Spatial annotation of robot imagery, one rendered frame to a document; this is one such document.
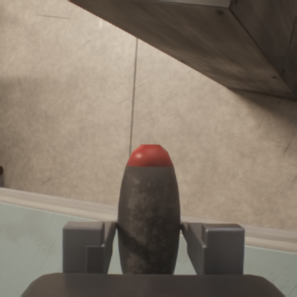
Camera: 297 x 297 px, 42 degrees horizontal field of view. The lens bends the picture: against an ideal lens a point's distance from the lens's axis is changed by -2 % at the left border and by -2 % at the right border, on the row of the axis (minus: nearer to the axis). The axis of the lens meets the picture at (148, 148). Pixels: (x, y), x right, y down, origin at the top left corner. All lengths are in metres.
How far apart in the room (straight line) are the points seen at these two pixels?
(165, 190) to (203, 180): 1.16
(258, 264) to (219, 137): 1.05
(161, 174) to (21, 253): 0.22
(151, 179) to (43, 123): 1.51
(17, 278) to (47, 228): 0.06
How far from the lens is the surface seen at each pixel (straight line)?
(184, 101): 1.34
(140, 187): 0.15
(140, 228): 0.16
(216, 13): 0.45
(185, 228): 0.16
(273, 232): 0.32
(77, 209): 0.31
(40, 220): 0.33
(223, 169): 1.29
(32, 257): 0.35
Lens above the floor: 1.24
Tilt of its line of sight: 64 degrees down
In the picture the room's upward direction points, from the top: 89 degrees counter-clockwise
